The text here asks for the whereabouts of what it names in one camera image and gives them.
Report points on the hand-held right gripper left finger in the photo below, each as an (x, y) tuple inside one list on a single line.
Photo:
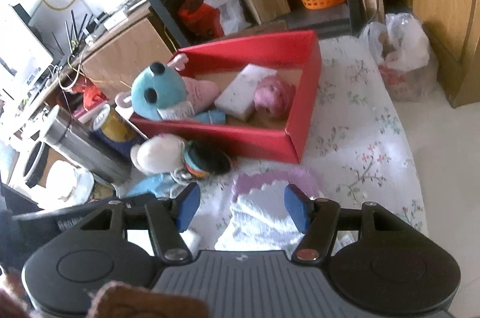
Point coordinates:
[(187, 207)]

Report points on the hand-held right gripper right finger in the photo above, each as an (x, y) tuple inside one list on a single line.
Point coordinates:
[(298, 207)]

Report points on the white purple knitted cloth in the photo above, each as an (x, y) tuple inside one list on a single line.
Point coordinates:
[(262, 213)]

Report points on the dark pouch striped rim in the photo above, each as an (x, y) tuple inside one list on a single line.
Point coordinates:
[(210, 158)]

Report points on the white plush toy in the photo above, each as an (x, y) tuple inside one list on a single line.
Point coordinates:
[(157, 153)]

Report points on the red cardboard box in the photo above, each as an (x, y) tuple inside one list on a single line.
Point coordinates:
[(243, 143)]

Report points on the pink plush toy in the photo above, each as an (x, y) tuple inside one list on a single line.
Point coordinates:
[(273, 94)]

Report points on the blue mouse plush toy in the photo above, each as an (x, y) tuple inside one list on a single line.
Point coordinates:
[(161, 89)]

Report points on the white sponge block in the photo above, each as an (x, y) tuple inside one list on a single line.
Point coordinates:
[(240, 92)]

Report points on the white plastic container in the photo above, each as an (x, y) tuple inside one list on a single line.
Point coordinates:
[(63, 179)]

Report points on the steel thermos bottle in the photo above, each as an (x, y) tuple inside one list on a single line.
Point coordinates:
[(82, 149)]

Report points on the floral tablecloth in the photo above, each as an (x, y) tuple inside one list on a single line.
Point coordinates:
[(356, 138)]

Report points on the blue yellow drink can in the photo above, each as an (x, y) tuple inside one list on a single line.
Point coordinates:
[(112, 130)]

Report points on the wooden television stand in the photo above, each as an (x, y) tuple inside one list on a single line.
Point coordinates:
[(123, 51)]

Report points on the flat screen monitor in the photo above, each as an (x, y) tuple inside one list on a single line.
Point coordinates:
[(26, 51)]

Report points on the red white plastic bag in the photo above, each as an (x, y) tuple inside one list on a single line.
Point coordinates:
[(202, 17)]

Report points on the black antenna router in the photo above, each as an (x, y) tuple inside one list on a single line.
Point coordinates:
[(90, 29)]

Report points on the wooden cabinet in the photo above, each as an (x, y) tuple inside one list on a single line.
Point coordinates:
[(450, 2)]

